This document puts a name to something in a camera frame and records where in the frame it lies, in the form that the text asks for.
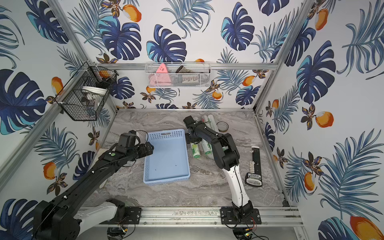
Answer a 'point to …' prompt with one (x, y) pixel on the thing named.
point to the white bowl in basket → (95, 89)
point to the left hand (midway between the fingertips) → (147, 146)
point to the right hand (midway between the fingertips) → (193, 139)
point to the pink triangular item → (161, 78)
